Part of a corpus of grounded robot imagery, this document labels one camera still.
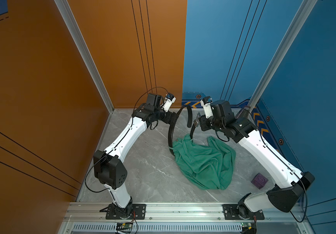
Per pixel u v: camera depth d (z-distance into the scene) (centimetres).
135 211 73
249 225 72
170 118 71
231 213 72
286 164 42
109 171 45
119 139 50
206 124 64
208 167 79
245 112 97
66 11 71
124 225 71
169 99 70
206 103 61
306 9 70
